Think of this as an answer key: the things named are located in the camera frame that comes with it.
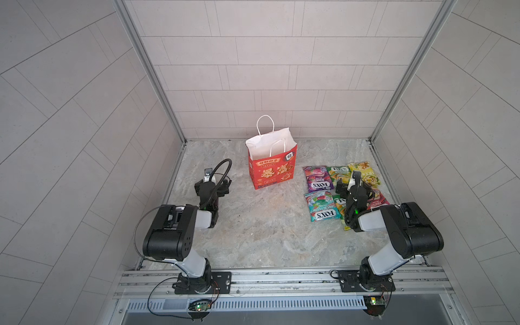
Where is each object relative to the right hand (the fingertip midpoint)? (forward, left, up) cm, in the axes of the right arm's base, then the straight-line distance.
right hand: (351, 177), depth 93 cm
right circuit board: (-47, +5, -7) cm, 48 cm away
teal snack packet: (-12, +16, -3) cm, 20 cm away
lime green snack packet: (-11, +7, -3) cm, 14 cm away
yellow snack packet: (+5, -10, -3) cm, 12 cm away
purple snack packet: (+2, +15, -2) cm, 15 cm away
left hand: (+4, +63, +2) cm, 64 cm away
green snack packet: (+5, +5, -3) cm, 8 cm away
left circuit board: (-44, +63, -1) cm, 77 cm away
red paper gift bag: (0, +37, +18) cm, 41 cm away
